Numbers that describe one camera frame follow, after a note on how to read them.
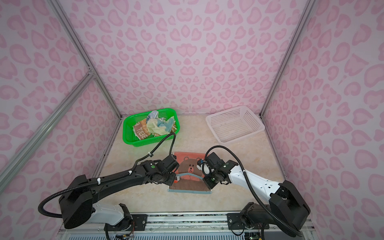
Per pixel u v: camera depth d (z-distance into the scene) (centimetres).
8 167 51
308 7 70
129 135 106
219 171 61
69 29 75
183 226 72
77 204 41
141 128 109
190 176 84
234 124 114
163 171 62
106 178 48
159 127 100
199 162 76
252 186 47
